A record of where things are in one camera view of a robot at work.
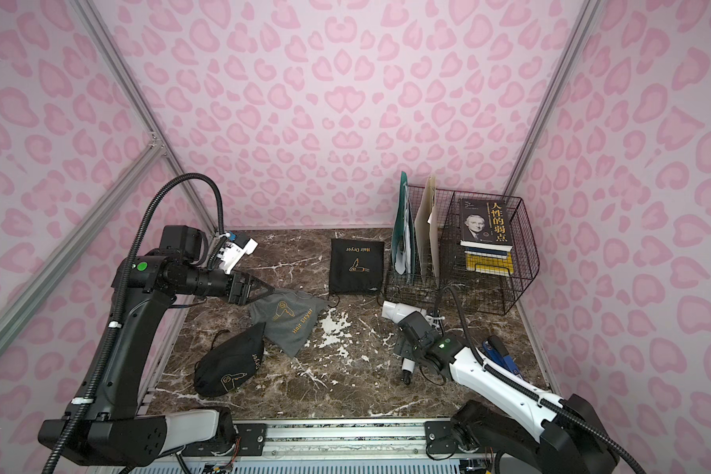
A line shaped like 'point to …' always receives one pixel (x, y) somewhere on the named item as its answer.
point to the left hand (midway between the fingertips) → (265, 286)
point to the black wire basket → (463, 289)
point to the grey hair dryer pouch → (289, 317)
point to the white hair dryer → (392, 312)
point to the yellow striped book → (501, 265)
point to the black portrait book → (486, 223)
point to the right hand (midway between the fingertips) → (409, 348)
